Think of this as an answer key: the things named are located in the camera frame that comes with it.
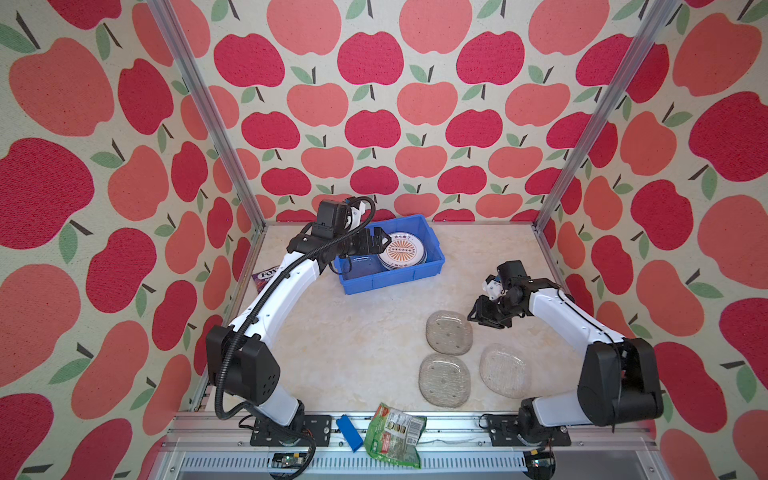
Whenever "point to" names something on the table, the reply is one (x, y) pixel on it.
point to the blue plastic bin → (434, 262)
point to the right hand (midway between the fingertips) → (480, 316)
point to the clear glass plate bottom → (445, 380)
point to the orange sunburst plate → (406, 251)
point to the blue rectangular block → (350, 433)
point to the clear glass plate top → (364, 264)
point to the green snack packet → (393, 434)
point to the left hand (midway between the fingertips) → (383, 240)
